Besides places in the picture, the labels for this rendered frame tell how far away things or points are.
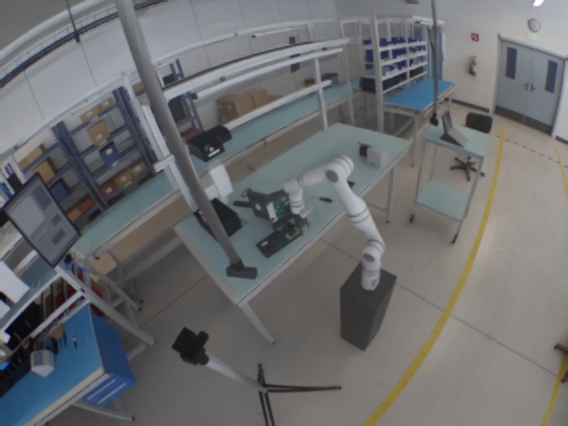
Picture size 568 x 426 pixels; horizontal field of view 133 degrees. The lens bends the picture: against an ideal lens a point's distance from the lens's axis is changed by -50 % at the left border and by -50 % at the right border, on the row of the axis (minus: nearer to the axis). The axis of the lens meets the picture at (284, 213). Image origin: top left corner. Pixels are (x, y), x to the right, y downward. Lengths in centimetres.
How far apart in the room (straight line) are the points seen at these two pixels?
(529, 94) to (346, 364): 698
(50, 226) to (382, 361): 245
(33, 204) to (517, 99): 811
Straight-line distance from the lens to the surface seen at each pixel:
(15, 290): 215
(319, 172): 105
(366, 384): 207
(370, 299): 134
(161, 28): 538
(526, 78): 728
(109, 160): 465
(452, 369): 226
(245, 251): 145
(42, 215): 157
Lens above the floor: 204
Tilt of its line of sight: 41 degrees down
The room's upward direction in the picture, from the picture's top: 15 degrees counter-clockwise
